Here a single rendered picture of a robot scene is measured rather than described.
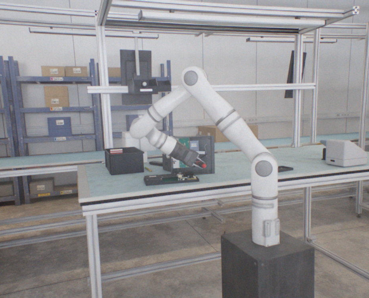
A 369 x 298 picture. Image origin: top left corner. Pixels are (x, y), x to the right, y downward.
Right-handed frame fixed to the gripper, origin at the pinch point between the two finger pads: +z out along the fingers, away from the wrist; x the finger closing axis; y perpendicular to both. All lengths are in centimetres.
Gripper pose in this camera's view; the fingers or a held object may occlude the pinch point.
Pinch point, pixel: (203, 165)
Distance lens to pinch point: 143.4
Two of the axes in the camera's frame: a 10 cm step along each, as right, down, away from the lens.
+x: 5.0, -8.7, 0.0
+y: 2.2, 1.3, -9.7
